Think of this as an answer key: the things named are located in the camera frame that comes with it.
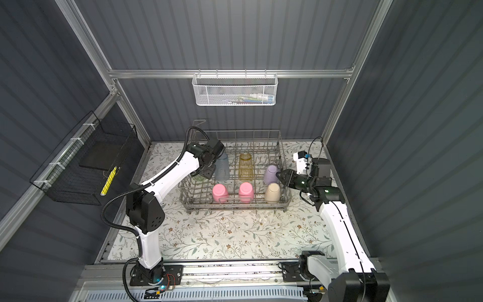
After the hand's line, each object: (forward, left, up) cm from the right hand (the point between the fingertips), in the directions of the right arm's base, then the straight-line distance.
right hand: (282, 175), depth 75 cm
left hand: (+7, +35, -7) cm, 37 cm away
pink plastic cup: (-2, +27, -10) cm, 29 cm away
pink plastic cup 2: (-2, +15, -11) cm, 19 cm away
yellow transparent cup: (+17, +15, -23) cm, 33 cm away
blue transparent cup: (+12, +27, -12) cm, 32 cm away
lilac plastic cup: (+8, +4, -12) cm, 15 cm away
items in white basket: (+38, +12, +11) cm, 41 cm away
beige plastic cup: (-2, +3, -11) cm, 12 cm away
